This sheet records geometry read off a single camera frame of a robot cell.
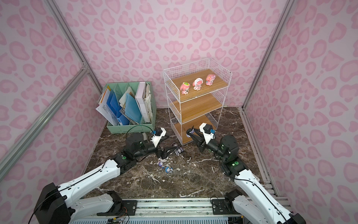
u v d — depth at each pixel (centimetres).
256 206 45
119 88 103
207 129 55
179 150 91
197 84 69
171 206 75
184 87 67
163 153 64
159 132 61
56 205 39
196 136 67
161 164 87
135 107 95
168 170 85
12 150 53
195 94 71
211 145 60
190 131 67
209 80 72
